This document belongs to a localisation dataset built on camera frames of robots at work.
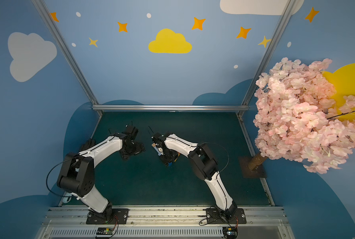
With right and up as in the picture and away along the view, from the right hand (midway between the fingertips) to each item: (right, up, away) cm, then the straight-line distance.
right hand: (171, 160), depth 93 cm
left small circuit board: (-31, -30, -22) cm, 48 cm away
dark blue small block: (-1, -2, -2) cm, 3 cm away
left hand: (-21, +6, -1) cm, 22 cm away
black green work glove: (-58, +10, +8) cm, 59 cm away
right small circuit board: (+31, -31, -20) cm, 48 cm away
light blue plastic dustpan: (-55, -17, -15) cm, 60 cm away
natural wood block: (-13, +9, +8) cm, 18 cm away
